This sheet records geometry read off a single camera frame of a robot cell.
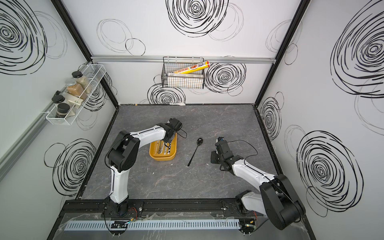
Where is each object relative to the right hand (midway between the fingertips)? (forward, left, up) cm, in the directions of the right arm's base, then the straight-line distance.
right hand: (214, 155), depth 89 cm
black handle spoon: (+10, +9, -1) cm, 13 cm away
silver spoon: (+4, +34, -2) cm, 34 cm away
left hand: (+14, +34, 0) cm, 36 cm away
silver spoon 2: (+4, +31, -1) cm, 31 cm away
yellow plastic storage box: (-3, +31, +1) cm, 31 cm away
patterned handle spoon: (+4, +28, -1) cm, 29 cm away
